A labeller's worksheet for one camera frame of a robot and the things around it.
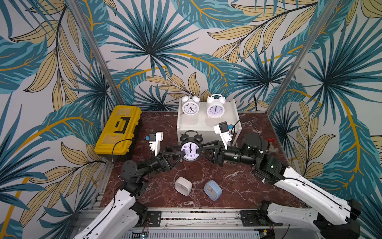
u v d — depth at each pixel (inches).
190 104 27.0
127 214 23.7
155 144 21.3
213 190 30.1
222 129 19.8
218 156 19.4
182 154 20.5
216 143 21.7
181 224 28.5
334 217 15.6
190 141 21.2
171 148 23.9
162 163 20.3
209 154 20.0
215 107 27.0
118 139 32.6
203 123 27.8
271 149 37.6
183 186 30.3
